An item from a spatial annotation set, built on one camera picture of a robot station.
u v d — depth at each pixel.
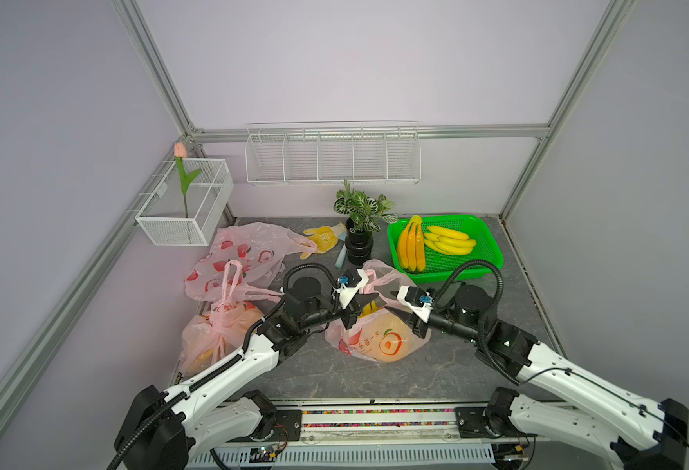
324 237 1.14
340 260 1.05
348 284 0.59
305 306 0.59
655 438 0.39
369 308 0.68
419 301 0.53
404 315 0.60
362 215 0.87
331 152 0.99
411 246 1.08
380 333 0.78
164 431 0.39
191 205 0.82
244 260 1.05
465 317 0.53
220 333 0.75
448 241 1.04
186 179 0.85
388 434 0.74
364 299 0.67
